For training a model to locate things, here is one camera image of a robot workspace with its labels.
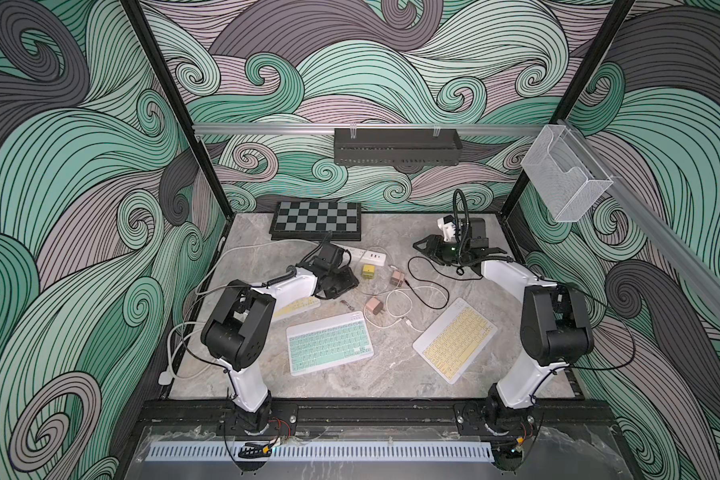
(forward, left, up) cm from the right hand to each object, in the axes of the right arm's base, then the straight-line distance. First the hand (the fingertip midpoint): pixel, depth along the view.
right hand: (421, 247), depth 93 cm
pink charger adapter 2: (-14, +15, -11) cm, 24 cm away
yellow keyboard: (-25, -8, -13) cm, 29 cm away
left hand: (-8, +21, -6) cm, 23 cm away
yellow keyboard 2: (-14, +40, -12) cm, 44 cm away
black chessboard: (+22, +38, -9) cm, 44 cm away
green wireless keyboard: (-25, +29, -12) cm, 41 cm away
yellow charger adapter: (-1, +17, -11) cm, 20 cm away
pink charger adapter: (-4, +7, -11) cm, 14 cm away
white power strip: (+5, +18, -10) cm, 21 cm away
